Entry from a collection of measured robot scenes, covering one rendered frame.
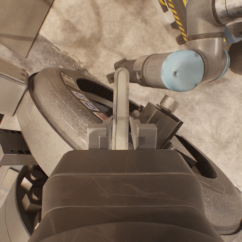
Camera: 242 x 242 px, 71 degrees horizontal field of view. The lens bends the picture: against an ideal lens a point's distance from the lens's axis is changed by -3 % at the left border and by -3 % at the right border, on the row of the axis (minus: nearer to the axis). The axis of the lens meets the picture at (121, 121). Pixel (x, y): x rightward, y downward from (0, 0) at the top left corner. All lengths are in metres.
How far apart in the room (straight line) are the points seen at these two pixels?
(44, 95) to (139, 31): 0.92
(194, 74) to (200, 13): 0.15
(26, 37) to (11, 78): 0.86
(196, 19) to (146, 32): 0.72
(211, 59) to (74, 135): 0.37
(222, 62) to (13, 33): 1.12
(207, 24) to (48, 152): 0.44
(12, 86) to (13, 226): 0.39
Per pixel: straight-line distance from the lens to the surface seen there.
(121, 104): 0.16
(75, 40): 1.19
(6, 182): 1.29
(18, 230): 0.61
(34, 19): 1.25
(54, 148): 0.30
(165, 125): 0.41
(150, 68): 0.45
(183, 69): 0.40
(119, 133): 0.17
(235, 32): 0.88
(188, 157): 0.43
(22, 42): 1.27
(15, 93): 0.42
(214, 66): 0.50
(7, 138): 0.39
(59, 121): 0.31
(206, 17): 0.50
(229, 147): 1.65
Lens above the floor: 1.17
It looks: 71 degrees down
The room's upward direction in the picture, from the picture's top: 166 degrees clockwise
